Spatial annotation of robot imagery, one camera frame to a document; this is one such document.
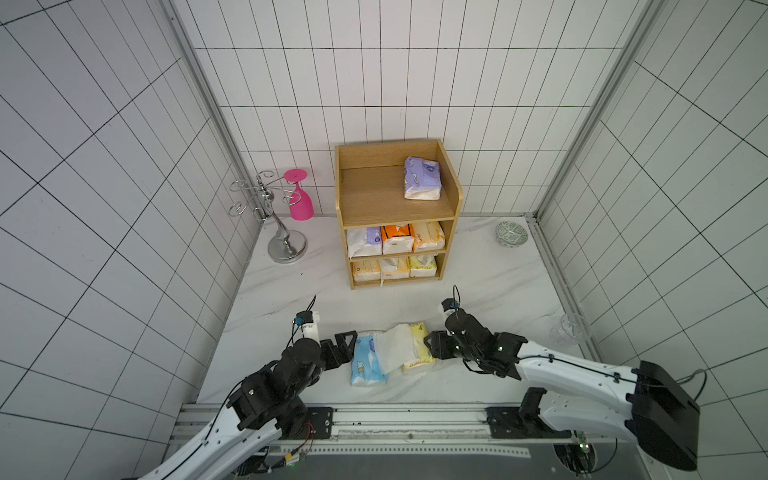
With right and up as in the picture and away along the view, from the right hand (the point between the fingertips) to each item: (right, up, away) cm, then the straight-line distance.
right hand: (422, 343), depth 81 cm
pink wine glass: (-40, +40, +21) cm, 60 cm away
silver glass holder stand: (-47, +26, +27) cm, 61 cm away
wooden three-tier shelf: (-8, +40, 0) cm, 41 cm away
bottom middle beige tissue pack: (-7, +19, +14) cm, 25 cm away
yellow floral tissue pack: (0, -2, -2) cm, 3 cm away
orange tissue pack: (-7, +29, +1) cm, 30 cm away
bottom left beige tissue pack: (-17, +18, +14) cm, 28 cm away
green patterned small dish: (+37, +31, +30) cm, 57 cm away
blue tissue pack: (-16, -5, -3) cm, 17 cm away
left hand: (-22, +2, -5) cm, 23 cm away
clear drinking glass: (+47, +1, +9) cm, 47 cm away
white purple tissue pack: (-16, +28, +1) cm, 32 cm away
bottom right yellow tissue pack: (+2, +20, +16) cm, 26 cm away
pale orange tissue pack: (+2, +30, +4) cm, 30 cm away
